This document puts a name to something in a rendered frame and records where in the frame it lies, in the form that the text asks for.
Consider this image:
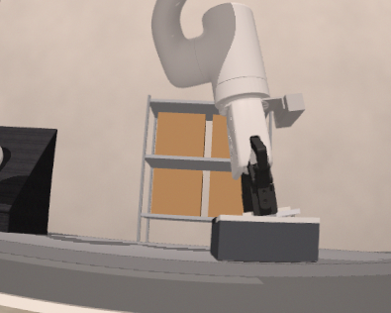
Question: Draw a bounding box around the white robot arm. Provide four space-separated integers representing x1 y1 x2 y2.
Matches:
151 0 306 129

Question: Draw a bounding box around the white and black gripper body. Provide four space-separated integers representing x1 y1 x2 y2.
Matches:
219 98 272 180

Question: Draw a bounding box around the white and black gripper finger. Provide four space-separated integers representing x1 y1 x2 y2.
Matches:
247 136 278 216
241 172 253 213

